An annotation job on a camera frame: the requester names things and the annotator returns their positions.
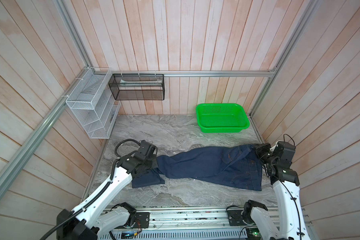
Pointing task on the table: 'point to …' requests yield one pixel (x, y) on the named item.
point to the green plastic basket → (221, 118)
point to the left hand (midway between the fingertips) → (153, 164)
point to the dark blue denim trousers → (238, 166)
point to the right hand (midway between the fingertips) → (253, 142)
